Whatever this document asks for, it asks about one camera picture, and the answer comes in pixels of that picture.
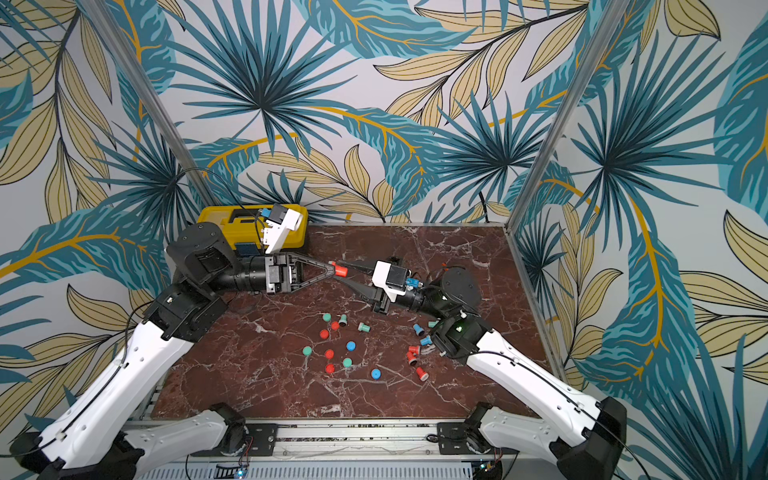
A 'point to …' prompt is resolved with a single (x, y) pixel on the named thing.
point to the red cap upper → (324, 334)
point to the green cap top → (326, 317)
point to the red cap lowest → (330, 368)
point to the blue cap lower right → (376, 374)
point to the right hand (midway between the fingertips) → (339, 265)
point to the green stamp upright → (363, 327)
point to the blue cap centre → (351, 346)
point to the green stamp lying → (343, 320)
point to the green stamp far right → (432, 324)
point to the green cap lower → (347, 362)
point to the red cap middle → (329, 353)
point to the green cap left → (307, 350)
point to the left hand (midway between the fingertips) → (329, 280)
